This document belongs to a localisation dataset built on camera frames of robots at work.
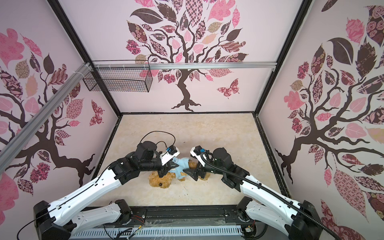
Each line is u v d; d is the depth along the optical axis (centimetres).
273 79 98
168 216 74
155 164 60
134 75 95
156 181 67
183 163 67
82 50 82
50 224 37
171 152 59
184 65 94
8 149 50
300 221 39
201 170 61
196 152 60
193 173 61
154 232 70
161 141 60
